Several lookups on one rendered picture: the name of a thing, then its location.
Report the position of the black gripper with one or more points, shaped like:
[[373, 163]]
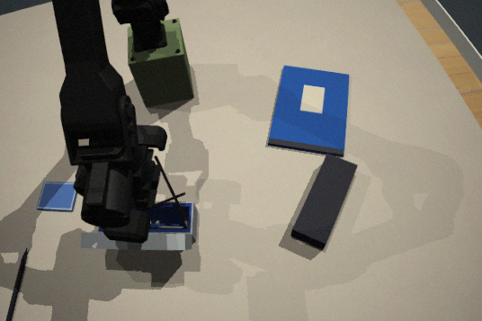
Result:
[[144, 189]]

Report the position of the blue notebook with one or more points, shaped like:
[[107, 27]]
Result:
[[311, 111]]

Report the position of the black glasses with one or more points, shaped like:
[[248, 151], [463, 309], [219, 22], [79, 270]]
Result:
[[173, 198]]

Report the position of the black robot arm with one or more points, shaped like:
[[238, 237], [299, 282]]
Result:
[[94, 103]]

